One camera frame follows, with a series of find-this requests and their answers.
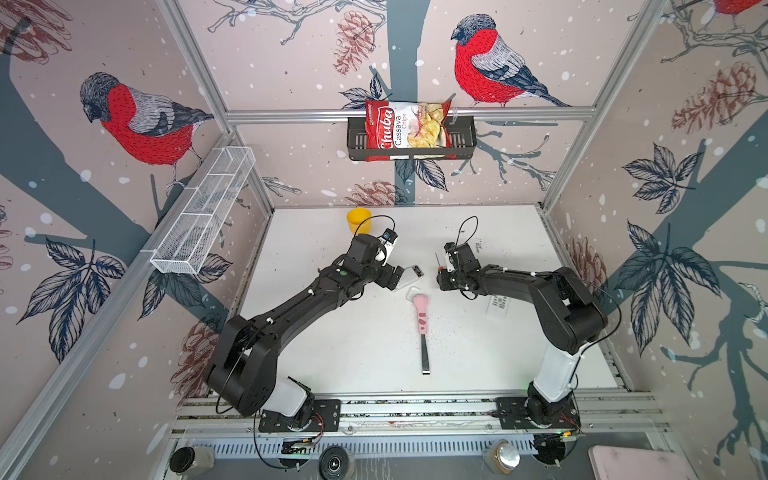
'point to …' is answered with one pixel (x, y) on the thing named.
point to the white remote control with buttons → (498, 305)
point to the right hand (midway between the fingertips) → (439, 281)
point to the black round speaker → (333, 462)
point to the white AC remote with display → (409, 274)
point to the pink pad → (617, 463)
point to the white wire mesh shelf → (188, 241)
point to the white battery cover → (411, 292)
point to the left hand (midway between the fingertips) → (390, 261)
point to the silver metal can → (502, 457)
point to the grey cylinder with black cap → (187, 459)
